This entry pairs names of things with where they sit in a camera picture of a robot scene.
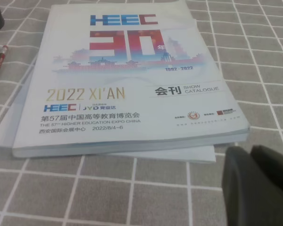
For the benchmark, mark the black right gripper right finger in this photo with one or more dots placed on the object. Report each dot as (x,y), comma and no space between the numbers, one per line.
(269,160)

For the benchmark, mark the HEEC show catalogue book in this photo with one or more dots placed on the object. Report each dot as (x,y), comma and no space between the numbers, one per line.
(215,116)

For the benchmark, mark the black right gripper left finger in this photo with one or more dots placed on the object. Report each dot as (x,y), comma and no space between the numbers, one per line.
(252,198)

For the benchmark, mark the grey checkered tablecloth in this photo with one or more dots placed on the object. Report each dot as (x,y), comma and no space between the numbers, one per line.
(245,37)

